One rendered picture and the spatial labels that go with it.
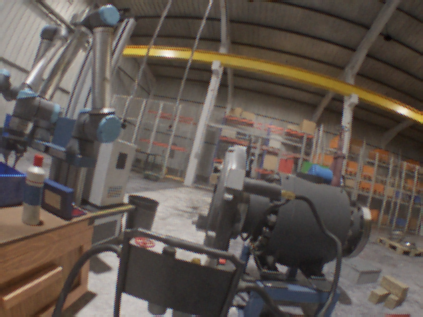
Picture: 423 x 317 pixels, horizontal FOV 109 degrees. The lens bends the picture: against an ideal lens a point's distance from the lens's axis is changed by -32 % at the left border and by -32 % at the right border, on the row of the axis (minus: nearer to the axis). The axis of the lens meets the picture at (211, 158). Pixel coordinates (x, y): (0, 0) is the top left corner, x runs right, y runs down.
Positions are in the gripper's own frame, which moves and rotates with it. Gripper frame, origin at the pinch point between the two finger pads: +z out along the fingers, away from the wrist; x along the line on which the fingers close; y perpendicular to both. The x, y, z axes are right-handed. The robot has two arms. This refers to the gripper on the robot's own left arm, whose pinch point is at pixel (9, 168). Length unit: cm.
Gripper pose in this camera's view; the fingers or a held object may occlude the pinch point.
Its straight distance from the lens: 108.7
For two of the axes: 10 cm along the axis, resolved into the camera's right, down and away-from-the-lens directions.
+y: 9.7, 2.4, -0.6
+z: -2.4, 9.7, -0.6
